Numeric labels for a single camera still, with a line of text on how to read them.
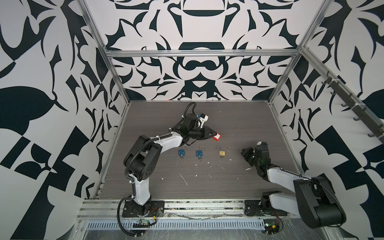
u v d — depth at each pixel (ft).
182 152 3.02
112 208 2.49
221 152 3.08
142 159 1.61
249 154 2.68
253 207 2.45
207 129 2.69
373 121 1.75
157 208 2.42
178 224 2.34
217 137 2.79
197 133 2.60
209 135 2.66
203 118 2.74
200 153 3.02
